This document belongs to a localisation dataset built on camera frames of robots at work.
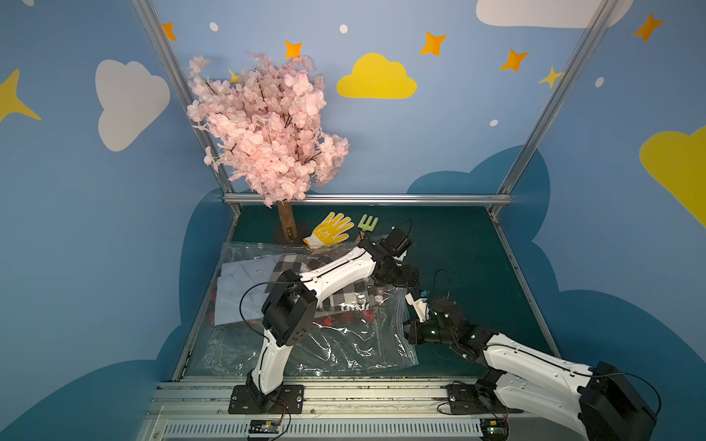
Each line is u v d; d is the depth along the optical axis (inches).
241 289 35.7
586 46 29.6
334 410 29.0
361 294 33.9
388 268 25.5
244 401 28.8
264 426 28.3
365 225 45.8
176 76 31.4
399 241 27.2
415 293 30.2
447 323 25.6
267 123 24.1
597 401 16.3
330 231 45.1
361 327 33.1
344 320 33.6
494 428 28.7
